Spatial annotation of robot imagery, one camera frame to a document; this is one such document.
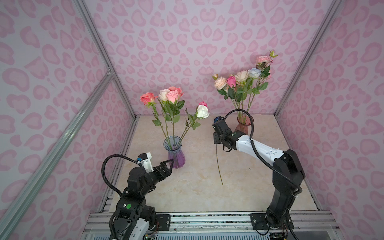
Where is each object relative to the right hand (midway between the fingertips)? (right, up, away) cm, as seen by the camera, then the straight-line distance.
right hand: (219, 134), depth 91 cm
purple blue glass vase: (-27, -5, -8) cm, 29 cm away
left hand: (-27, -12, -19) cm, 35 cm away
